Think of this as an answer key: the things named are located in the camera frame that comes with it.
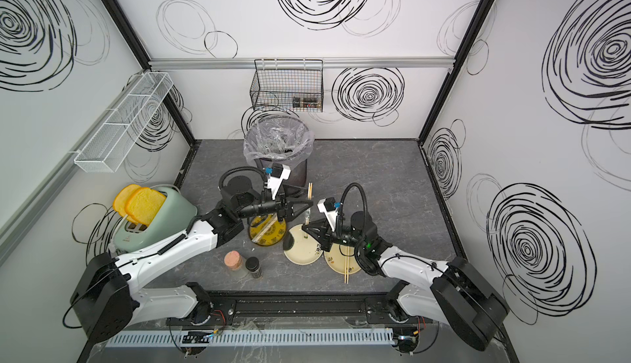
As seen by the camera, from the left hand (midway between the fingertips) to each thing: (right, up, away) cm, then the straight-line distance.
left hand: (308, 199), depth 68 cm
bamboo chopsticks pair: (+12, -24, +13) cm, 30 cm away
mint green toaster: (-44, -8, +8) cm, 45 cm away
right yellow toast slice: (-52, -3, +7) cm, 53 cm away
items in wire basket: (-2, +32, +21) cm, 38 cm away
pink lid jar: (-23, -19, +6) cm, 31 cm away
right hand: (-2, -10, +5) cm, 12 cm away
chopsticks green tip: (0, +2, 0) cm, 2 cm away
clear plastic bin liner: (-12, +20, +29) cm, 37 cm away
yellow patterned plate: (-14, -16, +22) cm, 30 cm away
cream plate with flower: (-2, -20, +17) cm, 27 cm away
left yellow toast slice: (-58, -2, +6) cm, 58 cm away
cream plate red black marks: (+9, -23, +16) cm, 29 cm away
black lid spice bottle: (-17, -21, +6) cm, 28 cm away
